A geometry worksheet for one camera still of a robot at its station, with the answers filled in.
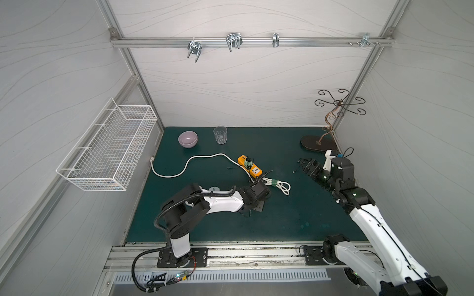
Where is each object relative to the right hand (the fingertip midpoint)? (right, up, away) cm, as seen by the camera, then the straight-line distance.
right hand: (306, 164), depth 77 cm
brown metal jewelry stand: (+23, +9, +33) cm, 42 cm away
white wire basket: (-77, +2, -10) cm, 78 cm away
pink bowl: (-61, +12, +34) cm, 71 cm away
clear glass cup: (-41, +15, +37) cm, 58 cm away
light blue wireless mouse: (-42, -14, +13) cm, 46 cm away
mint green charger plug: (-25, -1, +14) cm, 28 cm away
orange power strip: (-21, -5, +21) cm, 30 cm away
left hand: (-19, -20, +11) cm, 29 cm away
